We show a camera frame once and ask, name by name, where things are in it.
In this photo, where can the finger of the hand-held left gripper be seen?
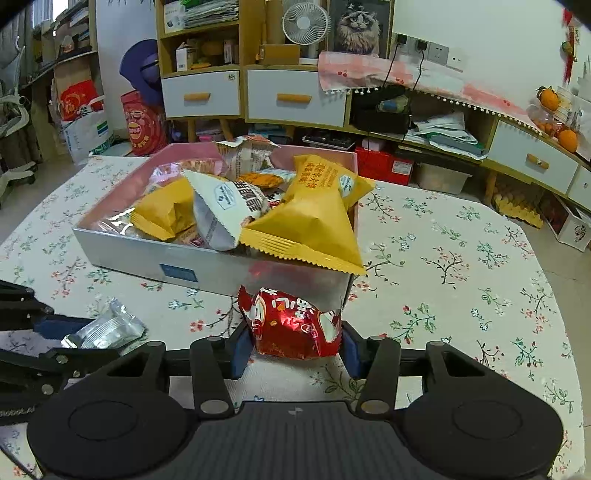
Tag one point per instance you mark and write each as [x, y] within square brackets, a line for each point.
[51, 327]
[46, 364]

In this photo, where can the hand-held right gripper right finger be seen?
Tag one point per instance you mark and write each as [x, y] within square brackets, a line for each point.
[352, 348]

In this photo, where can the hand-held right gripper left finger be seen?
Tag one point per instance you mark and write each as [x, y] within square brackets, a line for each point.
[242, 348]

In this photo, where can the silver foil snack packet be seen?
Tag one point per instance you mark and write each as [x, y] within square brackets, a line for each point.
[104, 330]

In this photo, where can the red foil snack packet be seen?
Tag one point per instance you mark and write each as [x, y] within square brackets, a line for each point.
[291, 323]

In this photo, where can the silver box with pink lining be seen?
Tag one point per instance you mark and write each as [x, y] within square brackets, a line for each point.
[138, 258]

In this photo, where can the yellow printed snack packet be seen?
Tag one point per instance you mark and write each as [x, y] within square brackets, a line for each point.
[304, 226]

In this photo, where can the white triangular nut packet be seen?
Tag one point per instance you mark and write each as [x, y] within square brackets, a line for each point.
[221, 207]

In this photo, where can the plain yellow snack packet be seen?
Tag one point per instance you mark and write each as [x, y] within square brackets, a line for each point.
[161, 207]

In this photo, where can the orange and white snack packet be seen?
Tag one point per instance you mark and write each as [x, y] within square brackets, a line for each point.
[265, 179]

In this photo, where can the clear cracker packet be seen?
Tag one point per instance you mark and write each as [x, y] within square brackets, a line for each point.
[198, 165]

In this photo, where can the floral tablecloth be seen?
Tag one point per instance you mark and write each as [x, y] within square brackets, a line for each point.
[438, 277]

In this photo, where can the red box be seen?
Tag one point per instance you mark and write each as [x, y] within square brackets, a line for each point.
[383, 166]

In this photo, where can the white storage bin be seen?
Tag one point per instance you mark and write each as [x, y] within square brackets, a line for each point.
[441, 177]

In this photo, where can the white shopping bag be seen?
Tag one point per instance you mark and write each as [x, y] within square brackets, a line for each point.
[87, 134]

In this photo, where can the grey office chair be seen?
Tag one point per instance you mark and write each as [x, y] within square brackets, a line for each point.
[11, 120]

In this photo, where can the yellow egg carton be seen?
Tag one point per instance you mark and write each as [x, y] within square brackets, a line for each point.
[517, 203]

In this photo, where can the red printed bag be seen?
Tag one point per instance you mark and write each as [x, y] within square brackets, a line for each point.
[143, 124]

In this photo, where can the red gift bag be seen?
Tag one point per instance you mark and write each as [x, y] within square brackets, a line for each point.
[76, 99]

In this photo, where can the black box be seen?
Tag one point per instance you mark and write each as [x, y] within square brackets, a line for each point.
[381, 117]

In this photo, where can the loose papers pile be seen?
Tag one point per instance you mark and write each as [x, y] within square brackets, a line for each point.
[443, 131]

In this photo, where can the white printed box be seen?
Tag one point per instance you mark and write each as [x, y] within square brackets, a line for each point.
[572, 226]

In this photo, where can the low wooden cabinet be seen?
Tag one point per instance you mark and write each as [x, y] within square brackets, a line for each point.
[517, 143]

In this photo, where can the wooden shelf cabinet with drawers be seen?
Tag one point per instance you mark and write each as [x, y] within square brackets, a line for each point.
[184, 85]

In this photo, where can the wooden bookshelf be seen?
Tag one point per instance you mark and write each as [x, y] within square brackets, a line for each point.
[76, 57]

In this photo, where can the purple hat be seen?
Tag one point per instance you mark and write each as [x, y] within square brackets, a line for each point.
[143, 69]

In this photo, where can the pink cloth with tassels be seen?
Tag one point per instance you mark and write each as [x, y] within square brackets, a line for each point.
[355, 69]

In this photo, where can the cardboard box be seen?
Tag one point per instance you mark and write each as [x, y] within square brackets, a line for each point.
[279, 54]

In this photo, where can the small white box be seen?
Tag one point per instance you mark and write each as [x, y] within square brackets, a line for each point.
[182, 57]

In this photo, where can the orange fruit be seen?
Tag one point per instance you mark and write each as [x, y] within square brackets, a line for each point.
[549, 98]
[568, 140]

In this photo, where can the framed cat picture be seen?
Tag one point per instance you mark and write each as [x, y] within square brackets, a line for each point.
[360, 25]

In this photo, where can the cardboard tube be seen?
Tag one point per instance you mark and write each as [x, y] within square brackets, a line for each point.
[273, 23]

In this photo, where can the white desk fan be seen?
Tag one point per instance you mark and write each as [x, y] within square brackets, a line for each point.
[304, 21]

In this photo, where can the stack of newspapers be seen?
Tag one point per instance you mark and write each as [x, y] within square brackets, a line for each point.
[210, 11]

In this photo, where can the grey wall socket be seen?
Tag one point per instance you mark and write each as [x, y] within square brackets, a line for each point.
[437, 51]

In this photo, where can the wall socket with plugs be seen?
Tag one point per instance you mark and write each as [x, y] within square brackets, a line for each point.
[411, 42]

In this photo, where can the red wall ornament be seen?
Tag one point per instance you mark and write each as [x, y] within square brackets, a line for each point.
[570, 41]

